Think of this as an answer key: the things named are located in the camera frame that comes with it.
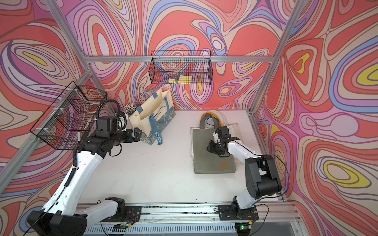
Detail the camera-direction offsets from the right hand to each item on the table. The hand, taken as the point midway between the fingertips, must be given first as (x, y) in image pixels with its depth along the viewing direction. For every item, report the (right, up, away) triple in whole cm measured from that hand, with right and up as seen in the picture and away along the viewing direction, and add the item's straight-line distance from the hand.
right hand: (210, 152), depth 92 cm
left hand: (-41, +14, -16) cm, 47 cm away
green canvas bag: (-4, -5, -4) cm, 7 cm away
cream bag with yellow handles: (+5, +21, +14) cm, 26 cm away
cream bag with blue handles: (-36, +23, -5) cm, 43 cm away
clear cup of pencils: (-53, +28, +5) cm, 60 cm away
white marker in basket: (-69, +12, -19) cm, 72 cm away
